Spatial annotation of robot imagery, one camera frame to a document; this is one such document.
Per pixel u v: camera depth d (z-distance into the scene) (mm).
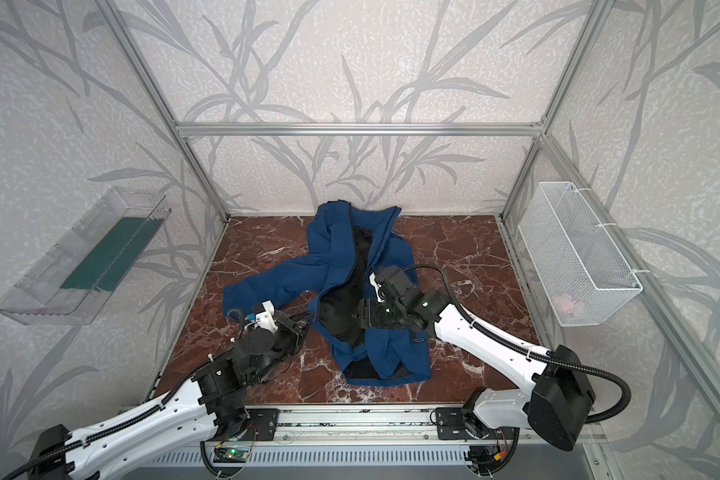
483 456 791
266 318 704
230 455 707
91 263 666
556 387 393
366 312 674
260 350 553
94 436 446
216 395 542
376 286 710
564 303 723
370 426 753
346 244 1031
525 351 432
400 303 578
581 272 616
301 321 738
